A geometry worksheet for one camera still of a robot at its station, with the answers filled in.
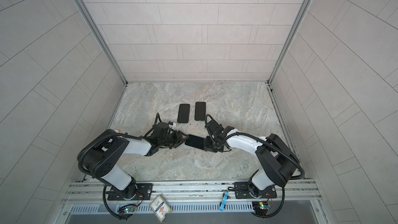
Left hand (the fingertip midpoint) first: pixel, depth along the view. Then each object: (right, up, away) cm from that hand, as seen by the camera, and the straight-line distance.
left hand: (192, 138), depth 87 cm
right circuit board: (+33, -26, -19) cm, 46 cm away
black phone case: (-7, +12, +13) cm, 19 cm away
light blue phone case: (+2, -2, 0) cm, 3 cm away
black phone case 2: (+4, +14, +13) cm, 20 cm away
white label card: (-12, -24, -21) cm, 34 cm away
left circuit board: (-24, -24, -22) cm, 41 cm away
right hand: (+7, -7, -2) cm, 10 cm away
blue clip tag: (+16, -22, -20) cm, 34 cm away
